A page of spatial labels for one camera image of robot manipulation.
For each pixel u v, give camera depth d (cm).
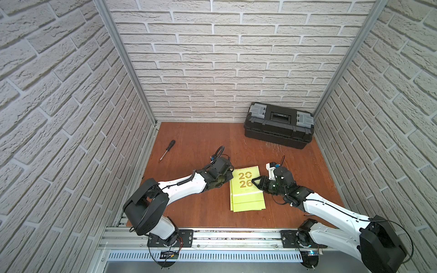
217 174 66
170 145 106
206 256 77
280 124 97
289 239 74
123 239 76
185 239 73
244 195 80
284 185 64
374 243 40
